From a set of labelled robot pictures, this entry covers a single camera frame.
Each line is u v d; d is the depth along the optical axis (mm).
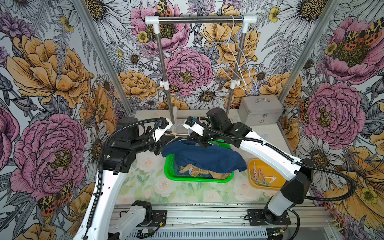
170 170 853
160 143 541
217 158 732
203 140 628
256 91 1127
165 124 518
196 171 795
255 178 855
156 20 578
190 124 599
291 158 444
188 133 669
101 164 389
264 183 845
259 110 1058
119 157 416
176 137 659
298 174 425
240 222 743
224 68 994
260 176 874
